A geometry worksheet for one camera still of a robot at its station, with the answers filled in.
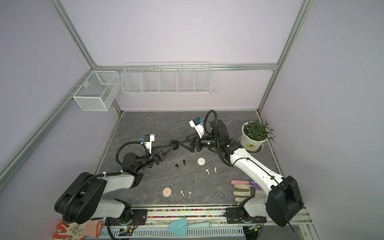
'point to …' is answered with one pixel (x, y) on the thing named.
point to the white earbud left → (207, 170)
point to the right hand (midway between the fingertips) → (183, 142)
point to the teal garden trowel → (179, 226)
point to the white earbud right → (215, 169)
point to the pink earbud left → (181, 192)
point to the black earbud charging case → (175, 144)
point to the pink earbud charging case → (167, 192)
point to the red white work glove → (74, 231)
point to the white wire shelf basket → (166, 78)
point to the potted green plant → (254, 134)
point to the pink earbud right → (190, 193)
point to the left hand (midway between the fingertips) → (173, 150)
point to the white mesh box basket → (100, 91)
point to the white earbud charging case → (201, 161)
